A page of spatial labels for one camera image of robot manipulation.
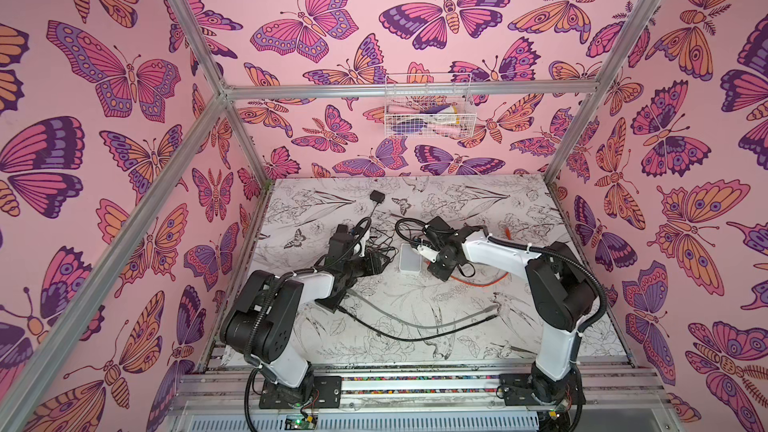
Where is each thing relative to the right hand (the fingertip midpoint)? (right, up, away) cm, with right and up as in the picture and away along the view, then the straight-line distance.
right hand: (439, 263), depth 94 cm
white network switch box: (-9, +1, -1) cm, 9 cm away
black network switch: (-33, -10, -7) cm, 35 cm away
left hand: (-17, +2, -3) cm, 17 cm away
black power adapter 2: (-21, +4, +6) cm, 22 cm away
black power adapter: (-20, +21, +19) cm, 35 cm away
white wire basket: (-3, +50, +1) cm, 50 cm away
